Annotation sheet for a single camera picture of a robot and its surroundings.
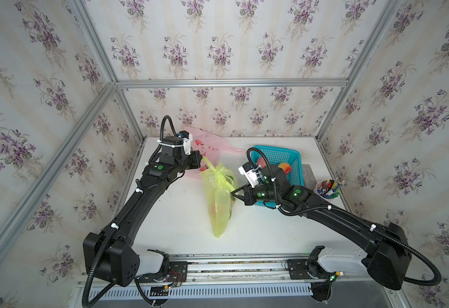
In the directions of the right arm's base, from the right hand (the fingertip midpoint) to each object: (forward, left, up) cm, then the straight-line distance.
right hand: (236, 195), depth 72 cm
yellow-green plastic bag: (+3, +7, +2) cm, 8 cm away
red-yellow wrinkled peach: (+25, -27, -15) cm, 39 cm away
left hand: (+15, +14, +5) cm, 22 cm away
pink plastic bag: (+40, +14, -17) cm, 46 cm away
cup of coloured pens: (+10, -43, -11) cm, 45 cm away
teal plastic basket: (-6, -10, +4) cm, 13 cm away
